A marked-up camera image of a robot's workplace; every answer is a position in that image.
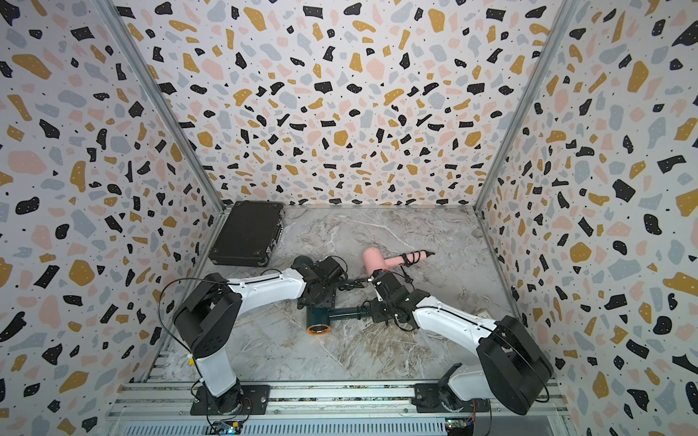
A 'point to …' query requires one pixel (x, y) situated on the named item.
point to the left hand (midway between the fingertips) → (328, 301)
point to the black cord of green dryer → (357, 283)
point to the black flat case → (247, 235)
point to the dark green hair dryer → (318, 319)
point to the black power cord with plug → (413, 257)
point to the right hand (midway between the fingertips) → (376, 308)
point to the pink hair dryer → (373, 260)
